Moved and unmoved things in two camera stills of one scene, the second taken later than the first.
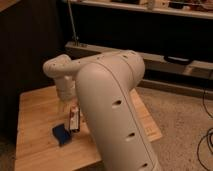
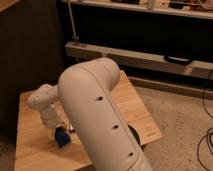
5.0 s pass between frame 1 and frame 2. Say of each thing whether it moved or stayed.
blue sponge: stayed
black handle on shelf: stayed
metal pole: stayed
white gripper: moved
